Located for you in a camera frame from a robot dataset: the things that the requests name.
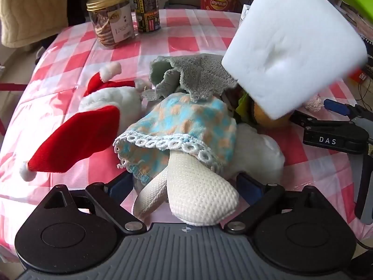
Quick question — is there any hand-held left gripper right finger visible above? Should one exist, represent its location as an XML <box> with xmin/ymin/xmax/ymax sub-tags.
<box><xmin>224</xmin><ymin>173</ymin><xmax>328</xmax><ymax>234</ymax></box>

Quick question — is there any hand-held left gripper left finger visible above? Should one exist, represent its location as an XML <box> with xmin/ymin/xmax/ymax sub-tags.
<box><xmin>44</xmin><ymin>171</ymin><xmax>146</xmax><ymax>234</ymax></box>

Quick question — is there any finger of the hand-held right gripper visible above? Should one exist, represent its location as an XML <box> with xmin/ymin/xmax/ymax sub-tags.
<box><xmin>323</xmin><ymin>98</ymin><xmax>372</xmax><ymax>121</ymax></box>
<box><xmin>289</xmin><ymin>108</ymin><xmax>325</xmax><ymax>129</ymax></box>

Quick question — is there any red white santa plush toy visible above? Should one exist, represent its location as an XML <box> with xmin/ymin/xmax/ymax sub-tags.
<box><xmin>19</xmin><ymin>61</ymin><xmax>153</xmax><ymax>183</ymax></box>

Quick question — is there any white foam sponge block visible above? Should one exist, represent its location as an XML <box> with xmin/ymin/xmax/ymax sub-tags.
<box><xmin>221</xmin><ymin>0</ymin><xmax>368</xmax><ymax>120</ymax></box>

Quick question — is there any blue orange patterned towel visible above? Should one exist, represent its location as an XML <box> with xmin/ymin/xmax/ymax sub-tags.
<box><xmin>113</xmin><ymin>92</ymin><xmax>237</xmax><ymax>186</ymax></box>

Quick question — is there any pale pink fuzzy ball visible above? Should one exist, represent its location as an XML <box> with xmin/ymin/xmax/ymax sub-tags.
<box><xmin>304</xmin><ymin>93</ymin><xmax>323</xmax><ymax>111</ymax></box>

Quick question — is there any yellow plush toy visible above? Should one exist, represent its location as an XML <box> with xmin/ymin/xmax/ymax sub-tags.
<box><xmin>252</xmin><ymin>98</ymin><xmax>293</xmax><ymax>129</ymax></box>

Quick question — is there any green cloth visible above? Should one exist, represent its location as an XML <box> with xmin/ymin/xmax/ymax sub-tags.
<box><xmin>235</xmin><ymin>92</ymin><xmax>252</xmax><ymax>121</ymax></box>

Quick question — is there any grey towel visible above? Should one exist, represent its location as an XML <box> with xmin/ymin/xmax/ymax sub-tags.
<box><xmin>141</xmin><ymin>53</ymin><xmax>238</xmax><ymax>102</ymax></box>

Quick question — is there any pink checkered tablecloth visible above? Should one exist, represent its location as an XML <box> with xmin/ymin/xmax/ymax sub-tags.
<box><xmin>0</xmin><ymin>8</ymin><xmax>373</xmax><ymax>263</ymax></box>

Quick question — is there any red chair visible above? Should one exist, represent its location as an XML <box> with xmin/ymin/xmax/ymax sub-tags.
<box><xmin>0</xmin><ymin>83</ymin><xmax>28</xmax><ymax>91</ymax></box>

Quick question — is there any cookie jar with gold lid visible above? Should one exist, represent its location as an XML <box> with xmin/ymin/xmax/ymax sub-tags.
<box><xmin>86</xmin><ymin>0</ymin><xmax>137</xmax><ymax>50</ymax></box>

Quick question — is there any black yellow drink can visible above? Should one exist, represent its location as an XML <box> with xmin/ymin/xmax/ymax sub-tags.
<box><xmin>130</xmin><ymin>0</ymin><xmax>161</xmax><ymax>34</ymax></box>

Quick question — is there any beige quilted cloth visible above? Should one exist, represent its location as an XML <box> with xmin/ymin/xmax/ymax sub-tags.
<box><xmin>0</xmin><ymin>0</ymin><xmax>70</xmax><ymax>49</ymax></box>

